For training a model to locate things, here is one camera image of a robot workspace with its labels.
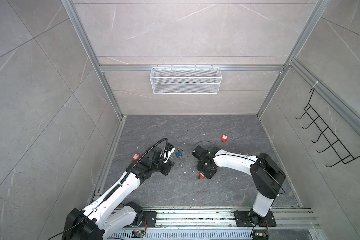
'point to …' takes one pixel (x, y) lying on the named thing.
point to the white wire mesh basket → (185, 80)
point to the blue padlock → (179, 153)
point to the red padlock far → (224, 138)
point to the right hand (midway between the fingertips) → (199, 171)
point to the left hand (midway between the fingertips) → (171, 159)
